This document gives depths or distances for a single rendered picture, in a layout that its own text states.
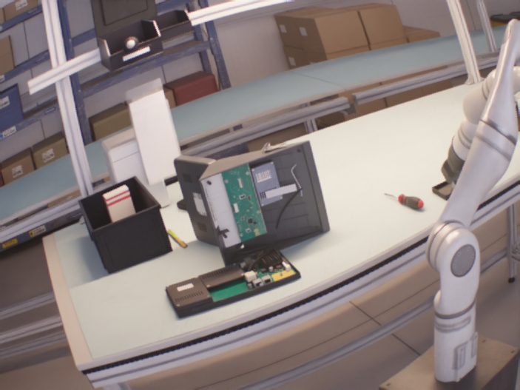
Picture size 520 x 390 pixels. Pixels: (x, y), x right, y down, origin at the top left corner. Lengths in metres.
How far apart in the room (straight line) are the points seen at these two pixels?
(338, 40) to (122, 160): 3.23
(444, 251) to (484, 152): 0.18
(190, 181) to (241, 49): 4.20
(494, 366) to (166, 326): 0.73
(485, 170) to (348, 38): 4.04
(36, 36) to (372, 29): 2.74
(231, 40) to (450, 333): 4.85
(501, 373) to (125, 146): 1.31
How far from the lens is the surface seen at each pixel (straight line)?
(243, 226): 1.61
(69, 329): 1.57
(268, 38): 5.94
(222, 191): 1.59
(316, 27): 4.99
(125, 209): 1.98
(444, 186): 1.75
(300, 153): 1.61
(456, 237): 1.10
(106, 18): 3.29
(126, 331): 1.48
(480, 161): 1.12
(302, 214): 1.66
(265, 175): 1.61
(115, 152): 2.01
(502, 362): 1.29
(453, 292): 1.14
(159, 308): 1.53
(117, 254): 1.77
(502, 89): 1.13
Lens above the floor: 1.68
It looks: 20 degrees down
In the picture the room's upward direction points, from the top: 15 degrees counter-clockwise
